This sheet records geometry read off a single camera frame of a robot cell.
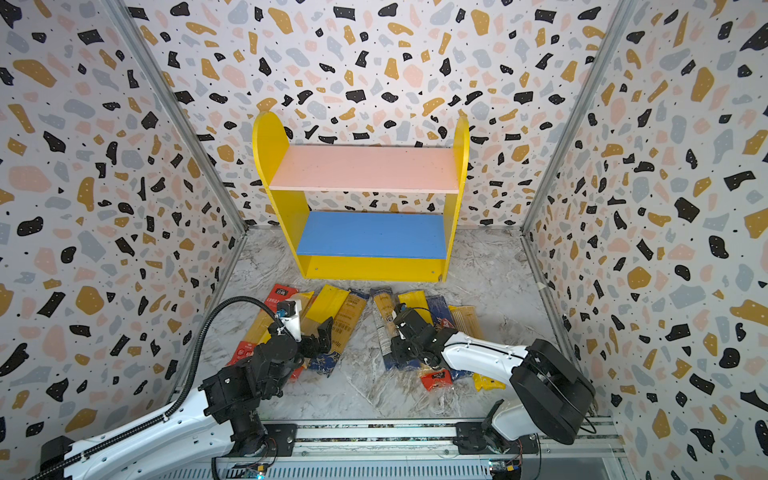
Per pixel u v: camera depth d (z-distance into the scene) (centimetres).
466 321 92
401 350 76
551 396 43
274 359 52
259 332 90
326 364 84
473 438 73
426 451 73
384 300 93
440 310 95
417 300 95
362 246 95
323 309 93
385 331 88
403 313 73
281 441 73
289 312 62
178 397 48
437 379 81
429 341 66
